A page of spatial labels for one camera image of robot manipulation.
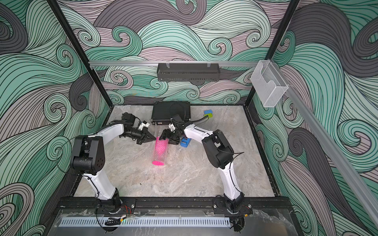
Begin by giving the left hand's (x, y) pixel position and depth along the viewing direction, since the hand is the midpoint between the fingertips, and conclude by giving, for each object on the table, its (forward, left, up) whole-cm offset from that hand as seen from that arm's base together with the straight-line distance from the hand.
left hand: (155, 137), depth 87 cm
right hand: (+1, -3, -6) cm, 7 cm away
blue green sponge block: (+30, -37, -10) cm, 49 cm away
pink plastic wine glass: (-6, -4, -5) cm, 9 cm away
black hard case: (+27, -1, -6) cm, 28 cm away
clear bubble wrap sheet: (-12, -7, -9) cm, 16 cm away
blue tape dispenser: (+2, -18, -7) cm, 20 cm away
